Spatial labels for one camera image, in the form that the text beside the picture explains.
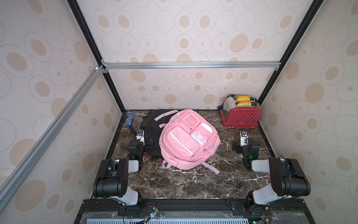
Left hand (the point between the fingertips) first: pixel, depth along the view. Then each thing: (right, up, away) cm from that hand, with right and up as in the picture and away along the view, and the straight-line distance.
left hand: (146, 136), depth 93 cm
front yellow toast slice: (+68, +22, +4) cm, 72 cm away
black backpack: (+2, +4, +6) cm, 8 cm away
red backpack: (+9, -15, -3) cm, 18 cm away
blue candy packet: (-19, +11, +20) cm, 30 cm away
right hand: (+64, -2, +1) cm, 64 cm away
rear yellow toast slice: (+69, +27, +9) cm, 75 cm away
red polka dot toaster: (+62, +14, +7) cm, 64 cm away
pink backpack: (+27, -3, +1) cm, 27 cm away
